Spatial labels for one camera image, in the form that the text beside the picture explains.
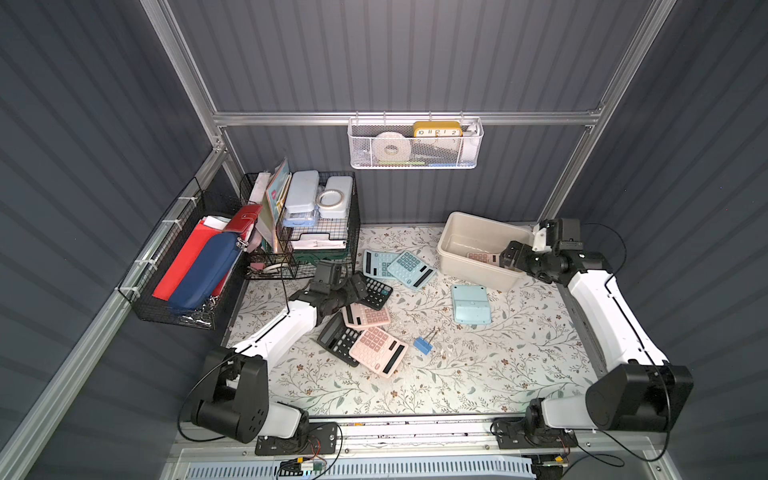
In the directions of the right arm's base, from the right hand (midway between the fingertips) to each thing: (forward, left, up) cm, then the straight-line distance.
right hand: (522, 267), depth 82 cm
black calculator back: (+3, +41, -18) cm, 45 cm away
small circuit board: (-45, +59, -22) cm, 77 cm away
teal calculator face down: (-1, +11, -18) cm, 21 cm away
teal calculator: (+15, +42, -18) cm, 48 cm away
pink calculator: (-7, +46, -17) cm, 49 cm away
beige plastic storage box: (+28, +10, -16) cm, 34 cm away
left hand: (-2, +47, -9) cm, 48 cm away
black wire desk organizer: (+12, +54, -1) cm, 55 cm away
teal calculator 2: (+12, +29, -18) cm, 36 cm away
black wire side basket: (-8, +85, +10) cm, 86 cm away
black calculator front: (-13, +52, -19) cm, 57 cm away
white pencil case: (+22, +65, +4) cm, 69 cm away
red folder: (+3, +85, +11) cm, 86 cm away
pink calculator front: (-17, +40, -18) cm, 47 cm away
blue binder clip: (-14, +27, -20) cm, 36 cm away
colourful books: (+24, +73, +6) cm, 77 cm away
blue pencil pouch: (-6, +78, +11) cm, 79 cm away
